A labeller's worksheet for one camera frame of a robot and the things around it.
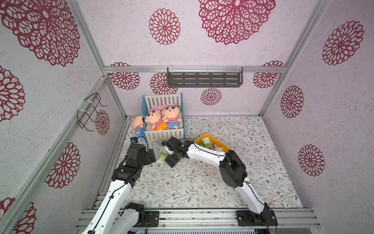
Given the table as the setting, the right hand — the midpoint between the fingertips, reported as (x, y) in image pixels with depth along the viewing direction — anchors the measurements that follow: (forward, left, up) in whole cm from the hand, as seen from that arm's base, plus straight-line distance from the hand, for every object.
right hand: (177, 155), depth 94 cm
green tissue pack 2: (+9, -19, +2) cm, 21 cm away
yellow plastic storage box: (+9, -27, -2) cm, 28 cm away
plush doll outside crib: (+23, +30, +5) cm, 38 cm away
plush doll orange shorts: (+24, +17, +10) cm, 31 cm away
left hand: (-8, +17, +14) cm, 23 cm away
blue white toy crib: (+13, +18, +4) cm, 23 cm away
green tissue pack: (-2, +10, 0) cm, 10 cm away
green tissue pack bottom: (+5, -28, -1) cm, 29 cm away
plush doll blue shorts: (+27, +5, +12) cm, 30 cm away
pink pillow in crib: (+37, +16, +8) cm, 41 cm away
